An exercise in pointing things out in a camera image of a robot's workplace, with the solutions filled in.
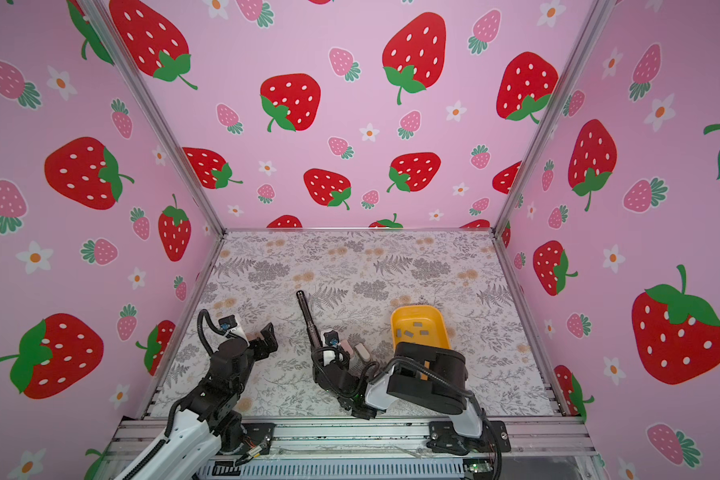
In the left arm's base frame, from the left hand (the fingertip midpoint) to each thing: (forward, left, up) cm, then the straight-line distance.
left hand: (258, 329), depth 83 cm
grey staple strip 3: (+4, -49, -10) cm, 50 cm away
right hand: (-4, -16, -4) cm, 17 cm away
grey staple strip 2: (+7, -47, -10) cm, 49 cm away
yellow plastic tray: (+9, -43, -9) cm, 44 cm away
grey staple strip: (+4, -41, -9) cm, 42 cm away
